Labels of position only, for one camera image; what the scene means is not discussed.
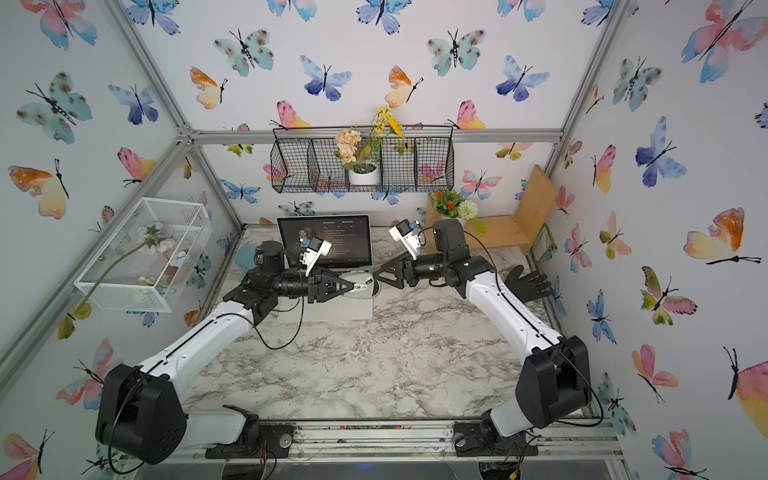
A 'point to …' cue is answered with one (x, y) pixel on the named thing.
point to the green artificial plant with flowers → (451, 204)
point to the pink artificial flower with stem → (153, 234)
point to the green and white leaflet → (543, 246)
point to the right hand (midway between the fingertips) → (382, 271)
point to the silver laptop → (350, 254)
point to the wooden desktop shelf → (537, 205)
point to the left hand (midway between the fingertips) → (352, 285)
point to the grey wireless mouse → (370, 279)
